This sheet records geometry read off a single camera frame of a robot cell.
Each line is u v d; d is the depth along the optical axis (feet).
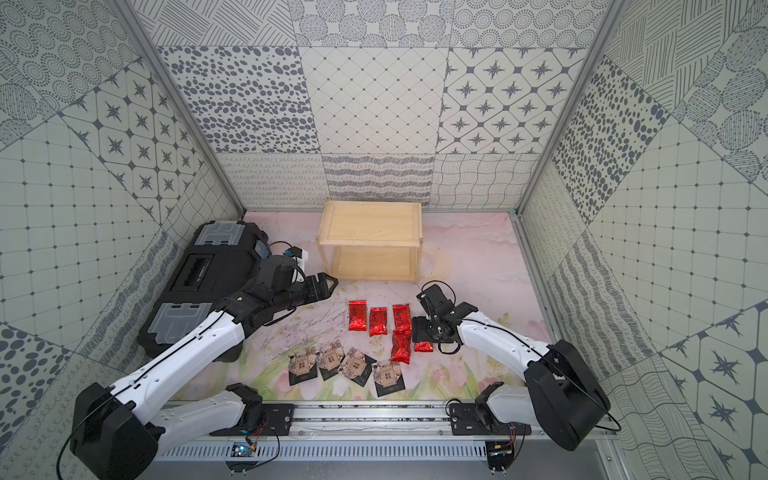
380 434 2.42
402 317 2.96
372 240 2.81
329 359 2.75
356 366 2.70
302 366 2.69
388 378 2.66
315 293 2.30
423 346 2.75
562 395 1.36
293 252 2.38
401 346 2.75
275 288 1.98
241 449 2.35
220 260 2.81
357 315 2.97
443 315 2.11
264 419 2.37
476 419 2.13
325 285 2.35
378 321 2.89
